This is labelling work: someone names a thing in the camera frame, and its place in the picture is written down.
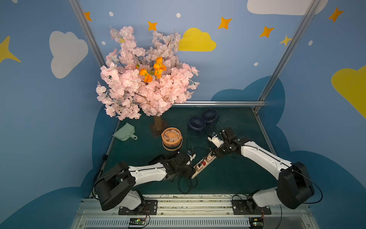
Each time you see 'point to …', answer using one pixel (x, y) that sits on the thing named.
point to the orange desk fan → (172, 139)
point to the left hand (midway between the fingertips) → (192, 166)
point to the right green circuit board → (256, 223)
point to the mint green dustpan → (125, 131)
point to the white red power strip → (202, 163)
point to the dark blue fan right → (210, 116)
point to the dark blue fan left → (196, 126)
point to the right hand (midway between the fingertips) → (217, 149)
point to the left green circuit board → (137, 221)
